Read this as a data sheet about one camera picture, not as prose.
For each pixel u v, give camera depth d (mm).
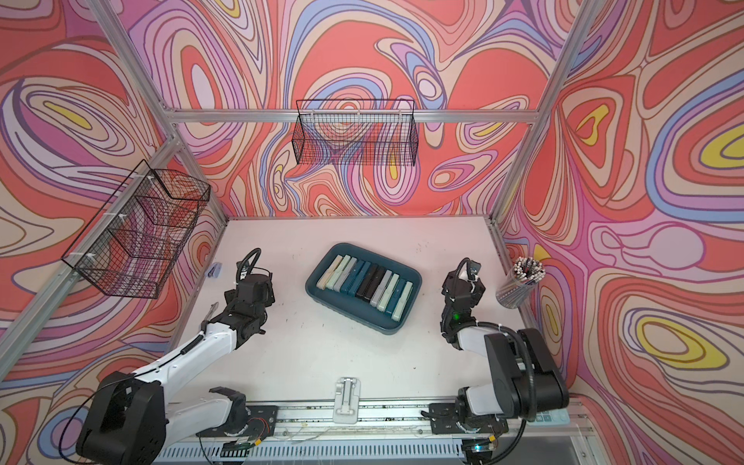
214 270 1011
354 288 957
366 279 975
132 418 402
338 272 986
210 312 931
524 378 437
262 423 719
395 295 933
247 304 655
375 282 959
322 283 964
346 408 734
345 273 989
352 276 988
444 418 732
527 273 822
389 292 942
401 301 914
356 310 913
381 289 949
